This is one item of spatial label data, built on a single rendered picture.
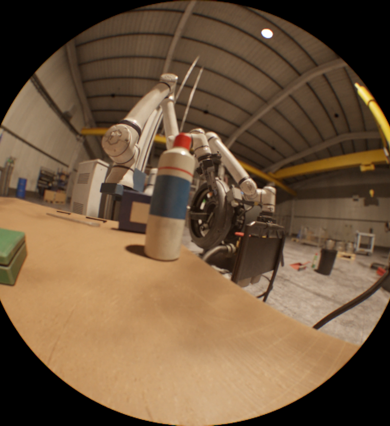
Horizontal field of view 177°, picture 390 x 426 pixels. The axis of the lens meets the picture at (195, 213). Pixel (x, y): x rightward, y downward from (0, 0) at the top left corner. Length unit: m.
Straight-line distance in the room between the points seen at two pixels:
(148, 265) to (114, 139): 0.58
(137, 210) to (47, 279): 0.30
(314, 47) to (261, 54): 2.95
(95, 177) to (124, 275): 0.94
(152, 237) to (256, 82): 8.67
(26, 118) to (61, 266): 8.69
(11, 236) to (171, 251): 0.22
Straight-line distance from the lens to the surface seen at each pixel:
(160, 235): 0.19
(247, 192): 0.73
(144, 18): 8.65
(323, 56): 9.11
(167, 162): 0.21
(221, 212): 1.04
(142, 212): 0.37
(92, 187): 1.04
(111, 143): 0.66
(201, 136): 0.71
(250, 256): 0.58
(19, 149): 8.60
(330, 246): 4.78
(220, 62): 8.14
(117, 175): 0.77
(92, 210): 1.06
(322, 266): 2.20
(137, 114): 0.77
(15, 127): 8.47
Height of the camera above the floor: 0.55
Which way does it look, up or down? 1 degrees up
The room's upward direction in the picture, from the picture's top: 9 degrees clockwise
